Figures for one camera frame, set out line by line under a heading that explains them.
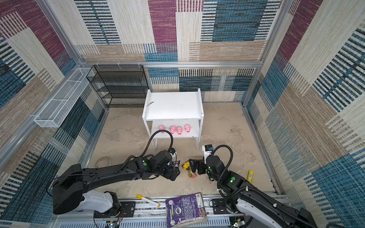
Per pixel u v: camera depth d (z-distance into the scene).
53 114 0.70
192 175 0.82
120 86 1.10
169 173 0.71
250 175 0.83
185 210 0.71
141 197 0.77
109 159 0.89
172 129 0.83
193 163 0.70
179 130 0.83
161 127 0.85
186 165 0.84
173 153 0.75
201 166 0.69
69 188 0.41
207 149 0.70
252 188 0.53
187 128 0.84
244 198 0.55
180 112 0.73
